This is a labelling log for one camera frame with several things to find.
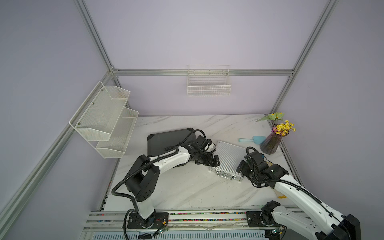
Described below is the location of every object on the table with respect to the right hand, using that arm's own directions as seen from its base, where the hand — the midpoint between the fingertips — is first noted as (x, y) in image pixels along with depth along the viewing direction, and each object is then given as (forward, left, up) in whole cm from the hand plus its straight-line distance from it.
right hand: (244, 173), depth 81 cm
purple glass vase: (+18, -20, +2) cm, 27 cm away
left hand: (+6, +17, 0) cm, 18 cm away
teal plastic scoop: (+30, -19, -10) cm, 37 cm away
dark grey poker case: (+23, +52, 0) cm, 57 cm away
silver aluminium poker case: (+12, +6, -2) cm, 14 cm away
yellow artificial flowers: (+19, -22, +15) cm, 33 cm away
